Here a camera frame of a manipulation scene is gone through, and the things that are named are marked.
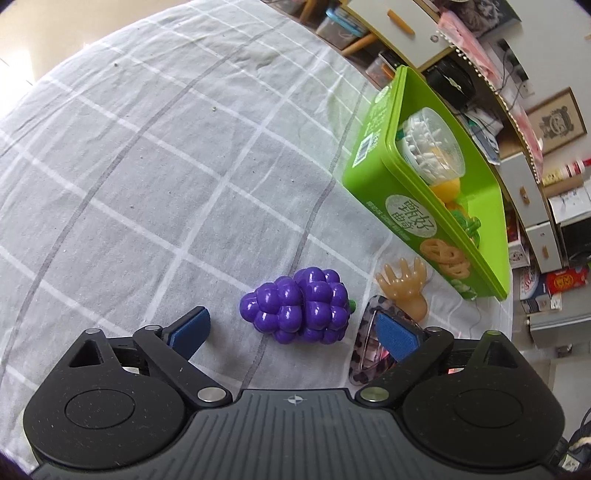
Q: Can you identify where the grey cat poster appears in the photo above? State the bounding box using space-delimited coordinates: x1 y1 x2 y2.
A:
450 0 522 25

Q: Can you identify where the yellow plastic bowl with handle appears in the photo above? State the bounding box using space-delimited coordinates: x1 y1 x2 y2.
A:
431 178 462 204

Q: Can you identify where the white and red printed box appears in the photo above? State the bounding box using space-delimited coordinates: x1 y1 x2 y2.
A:
508 210 532 268

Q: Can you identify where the wide white cabinet drawer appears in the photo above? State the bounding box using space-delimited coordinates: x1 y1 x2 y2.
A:
344 0 458 71

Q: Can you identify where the amber rubber hand toy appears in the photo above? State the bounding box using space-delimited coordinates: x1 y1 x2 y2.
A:
375 257 432 321

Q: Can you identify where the pile of papers and bags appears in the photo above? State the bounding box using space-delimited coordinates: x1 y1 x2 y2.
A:
462 108 502 164

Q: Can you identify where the black carry case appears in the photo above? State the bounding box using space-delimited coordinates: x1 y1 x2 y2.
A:
424 59 477 110

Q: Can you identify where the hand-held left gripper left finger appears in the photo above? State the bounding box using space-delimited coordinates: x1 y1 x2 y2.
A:
65 305 234 409

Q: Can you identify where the framed cartoon picture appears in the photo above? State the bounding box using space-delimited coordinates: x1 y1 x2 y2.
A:
527 88 589 155

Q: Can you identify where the red carton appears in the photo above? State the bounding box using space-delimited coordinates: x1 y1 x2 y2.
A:
545 268 591 296

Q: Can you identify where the toy fruit with green leaves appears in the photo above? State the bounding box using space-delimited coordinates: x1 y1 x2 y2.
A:
450 208 482 247

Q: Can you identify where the grey checked blanket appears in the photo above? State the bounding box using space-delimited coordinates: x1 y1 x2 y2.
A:
0 0 514 462

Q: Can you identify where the grey curved cabinet drawer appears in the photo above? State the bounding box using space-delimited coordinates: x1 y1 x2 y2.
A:
499 152 551 228

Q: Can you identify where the clear cotton swab jar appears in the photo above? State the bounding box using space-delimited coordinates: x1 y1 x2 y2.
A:
394 107 465 185

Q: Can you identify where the clear storage box blue lid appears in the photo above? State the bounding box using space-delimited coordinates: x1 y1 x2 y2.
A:
316 6 370 51

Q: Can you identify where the small grey cabinet drawer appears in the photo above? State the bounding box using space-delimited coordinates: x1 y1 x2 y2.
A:
525 222 565 274

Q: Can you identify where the pink cloth with tassel trim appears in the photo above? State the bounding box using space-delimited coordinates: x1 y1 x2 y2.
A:
436 11 546 160

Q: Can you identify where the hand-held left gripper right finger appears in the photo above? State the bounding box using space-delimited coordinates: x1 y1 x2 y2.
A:
355 309 528 408

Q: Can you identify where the green plastic cookie box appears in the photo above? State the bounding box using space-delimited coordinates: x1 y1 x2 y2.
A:
342 65 512 302

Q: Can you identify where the purple toy grape bunch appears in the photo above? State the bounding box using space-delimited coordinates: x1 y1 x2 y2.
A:
239 267 357 346

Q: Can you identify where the clear storage box dark lid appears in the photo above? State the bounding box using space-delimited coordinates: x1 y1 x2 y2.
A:
367 50 399 88

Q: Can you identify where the long wooden cabinet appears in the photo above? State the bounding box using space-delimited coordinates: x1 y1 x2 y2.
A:
295 0 571 275

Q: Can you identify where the tortoiseshell hair claw clip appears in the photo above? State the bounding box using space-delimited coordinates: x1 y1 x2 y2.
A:
348 295 423 386

